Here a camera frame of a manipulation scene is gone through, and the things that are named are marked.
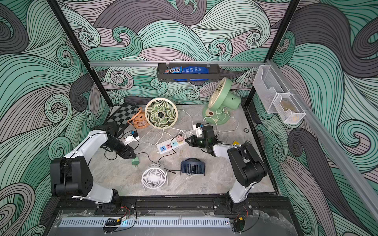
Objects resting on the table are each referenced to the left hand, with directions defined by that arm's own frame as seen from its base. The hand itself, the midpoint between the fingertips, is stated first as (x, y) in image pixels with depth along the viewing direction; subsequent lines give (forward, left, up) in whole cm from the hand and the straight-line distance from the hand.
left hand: (131, 153), depth 83 cm
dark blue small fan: (-6, -36, -3) cm, 36 cm away
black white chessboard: (+35, +18, -6) cm, 40 cm away
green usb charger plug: (-3, -2, -6) cm, 7 cm away
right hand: (+11, -32, -3) cm, 34 cm away
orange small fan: (+28, +2, -4) cm, 28 cm away
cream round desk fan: (+27, -15, +4) cm, 31 cm away
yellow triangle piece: (+13, -66, -9) cm, 68 cm away
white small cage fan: (-13, -16, 0) cm, 20 cm away
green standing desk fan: (+27, -54, +18) cm, 63 cm away
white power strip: (+10, -21, -8) cm, 24 cm away
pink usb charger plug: (+12, -28, -3) cm, 30 cm away
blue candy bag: (+46, -33, +26) cm, 62 cm away
